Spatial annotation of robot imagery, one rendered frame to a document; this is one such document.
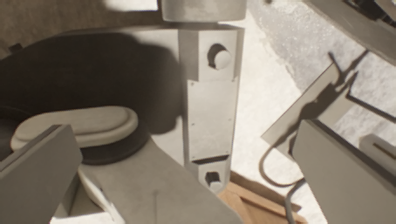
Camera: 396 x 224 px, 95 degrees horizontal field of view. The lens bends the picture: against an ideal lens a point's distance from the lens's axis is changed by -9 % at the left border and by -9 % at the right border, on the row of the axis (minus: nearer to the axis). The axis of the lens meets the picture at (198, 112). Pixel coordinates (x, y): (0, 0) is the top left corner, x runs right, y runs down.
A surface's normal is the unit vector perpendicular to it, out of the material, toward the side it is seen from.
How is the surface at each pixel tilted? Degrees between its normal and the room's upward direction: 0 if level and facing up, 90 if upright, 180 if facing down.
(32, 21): 0
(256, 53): 0
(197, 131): 0
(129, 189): 90
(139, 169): 90
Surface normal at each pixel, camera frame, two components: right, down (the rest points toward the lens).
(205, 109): 0.23, 0.47
